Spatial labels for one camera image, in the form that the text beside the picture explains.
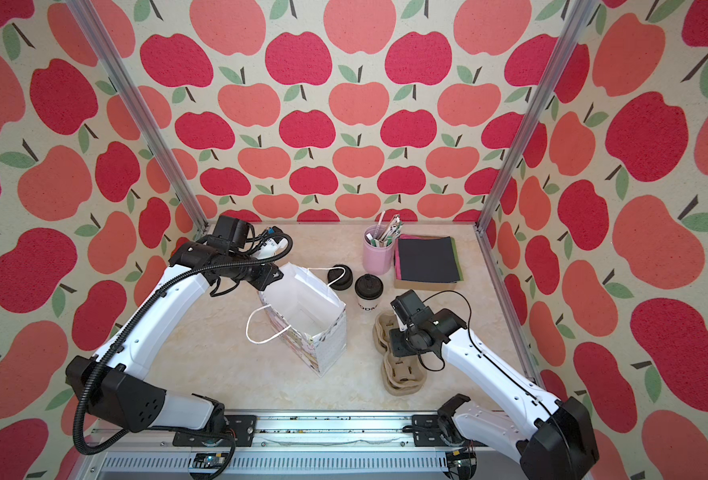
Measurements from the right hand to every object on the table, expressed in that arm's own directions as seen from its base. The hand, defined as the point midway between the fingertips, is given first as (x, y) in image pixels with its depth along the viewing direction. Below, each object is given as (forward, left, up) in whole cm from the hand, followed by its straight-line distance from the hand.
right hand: (404, 343), depth 80 cm
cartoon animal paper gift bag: (+8, +28, -4) cm, 29 cm away
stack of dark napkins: (+36, -9, -6) cm, 37 cm away
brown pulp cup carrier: (-7, 0, -4) cm, 8 cm away
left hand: (+9, +33, +14) cm, 37 cm away
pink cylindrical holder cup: (+30, +9, -3) cm, 31 cm away
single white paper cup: (+13, +11, -5) cm, 18 cm away
